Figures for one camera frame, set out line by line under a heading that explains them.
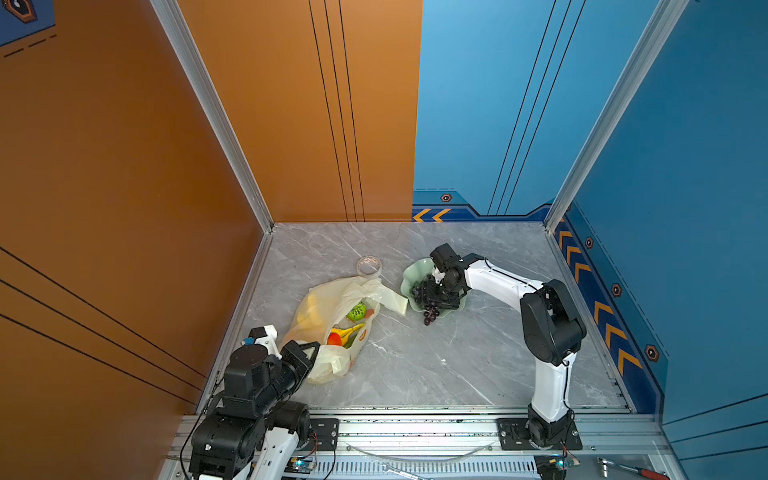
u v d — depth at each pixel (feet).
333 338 2.71
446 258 2.54
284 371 1.79
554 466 2.30
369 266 3.53
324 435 2.40
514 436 2.38
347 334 2.86
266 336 1.96
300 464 2.32
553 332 1.67
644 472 2.20
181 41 2.39
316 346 2.12
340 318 2.33
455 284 2.34
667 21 2.31
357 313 2.93
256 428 1.47
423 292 2.84
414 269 3.31
